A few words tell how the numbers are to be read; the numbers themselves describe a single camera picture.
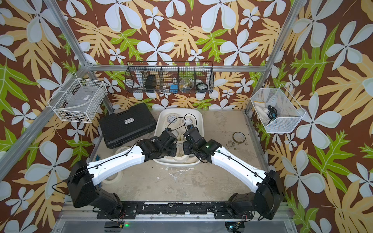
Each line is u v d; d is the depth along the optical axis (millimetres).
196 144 584
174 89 932
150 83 985
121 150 940
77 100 802
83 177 417
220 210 753
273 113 809
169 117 1082
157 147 588
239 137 1043
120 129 998
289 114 750
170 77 982
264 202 390
